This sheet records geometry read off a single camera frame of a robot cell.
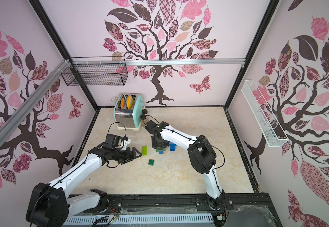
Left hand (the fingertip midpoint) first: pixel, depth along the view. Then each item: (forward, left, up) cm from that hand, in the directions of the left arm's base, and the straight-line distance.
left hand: (136, 159), depth 81 cm
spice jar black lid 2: (+33, -1, 0) cm, 33 cm away
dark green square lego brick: (+1, -8, -7) cm, 11 cm away
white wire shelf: (+13, -74, +19) cm, 77 cm away
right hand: (+9, -13, -2) cm, 16 cm away
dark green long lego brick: (+8, -12, -4) cm, 15 cm away
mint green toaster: (+32, +9, +9) cm, 35 cm away
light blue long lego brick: (+12, -22, -6) cm, 26 cm away
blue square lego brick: (+10, -22, -7) cm, 25 cm away
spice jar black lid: (+39, -1, +1) cm, 39 cm away
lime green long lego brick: (+10, -3, -9) cm, 14 cm away
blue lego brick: (+8, -14, -7) cm, 18 cm away
